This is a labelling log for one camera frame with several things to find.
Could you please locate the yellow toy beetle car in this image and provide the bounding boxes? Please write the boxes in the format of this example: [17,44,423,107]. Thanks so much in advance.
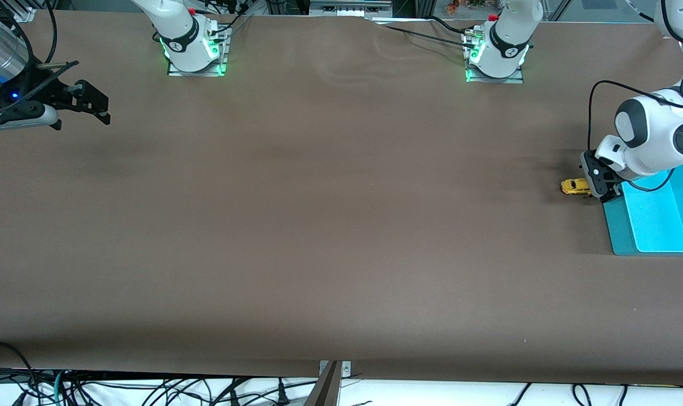
[561,178,593,196]

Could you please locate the teal plastic bin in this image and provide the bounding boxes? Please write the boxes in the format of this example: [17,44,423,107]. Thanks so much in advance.
[602,155,683,256]

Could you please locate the grey power strip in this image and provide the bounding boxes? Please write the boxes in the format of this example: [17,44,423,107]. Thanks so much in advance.
[309,0,394,17]

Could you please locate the dark metal strut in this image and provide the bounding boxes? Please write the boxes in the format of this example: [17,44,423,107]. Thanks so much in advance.
[303,361,342,406]

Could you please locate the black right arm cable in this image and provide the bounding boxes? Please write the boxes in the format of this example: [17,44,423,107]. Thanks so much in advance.
[0,0,80,113]

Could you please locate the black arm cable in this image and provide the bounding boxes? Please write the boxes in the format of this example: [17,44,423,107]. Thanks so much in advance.
[0,0,80,113]
[587,81,683,193]

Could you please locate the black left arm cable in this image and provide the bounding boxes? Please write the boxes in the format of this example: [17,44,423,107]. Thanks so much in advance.
[587,81,683,193]

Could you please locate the aluminium frame corner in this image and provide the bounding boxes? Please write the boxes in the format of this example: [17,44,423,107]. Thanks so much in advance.
[11,0,37,23]

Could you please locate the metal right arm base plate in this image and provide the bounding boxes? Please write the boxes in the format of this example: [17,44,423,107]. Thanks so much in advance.
[166,25,229,77]

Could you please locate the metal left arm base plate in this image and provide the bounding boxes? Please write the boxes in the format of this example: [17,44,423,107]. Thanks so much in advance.
[464,31,526,85]

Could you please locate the black base connector cables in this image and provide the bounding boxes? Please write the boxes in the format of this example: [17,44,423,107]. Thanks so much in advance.
[203,0,253,43]

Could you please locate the black table cable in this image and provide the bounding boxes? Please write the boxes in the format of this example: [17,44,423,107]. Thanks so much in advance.
[429,16,476,36]
[372,23,480,51]

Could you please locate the teal floor cable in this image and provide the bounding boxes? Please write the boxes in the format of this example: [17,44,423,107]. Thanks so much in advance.
[52,369,67,406]

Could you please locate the small metal edge bracket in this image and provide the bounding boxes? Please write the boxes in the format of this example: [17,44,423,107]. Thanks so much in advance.
[319,360,352,377]

